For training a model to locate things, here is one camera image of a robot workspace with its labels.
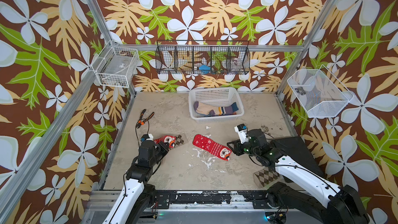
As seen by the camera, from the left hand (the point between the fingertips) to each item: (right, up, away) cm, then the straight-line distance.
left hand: (170, 141), depth 82 cm
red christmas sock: (-1, 0, +1) cm, 2 cm away
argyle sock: (+50, -19, -1) cm, 54 cm away
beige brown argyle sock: (+3, -3, +11) cm, 12 cm away
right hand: (+31, -1, 0) cm, 31 cm away
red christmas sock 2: (+29, -8, +8) cm, 31 cm away
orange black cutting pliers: (-24, +8, +22) cm, 34 cm away
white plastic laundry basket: (+27, +20, +22) cm, 40 cm away
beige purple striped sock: (+18, +17, +23) cm, 34 cm away
